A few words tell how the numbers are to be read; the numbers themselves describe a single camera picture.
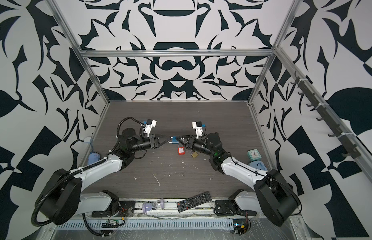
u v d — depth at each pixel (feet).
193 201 2.48
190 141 2.22
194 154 3.02
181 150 3.07
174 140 2.40
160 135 2.36
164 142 2.42
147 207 2.38
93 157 2.87
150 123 2.39
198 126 2.39
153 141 2.23
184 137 2.42
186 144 2.26
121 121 1.99
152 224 2.34
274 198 1.37
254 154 3.00
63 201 1.34
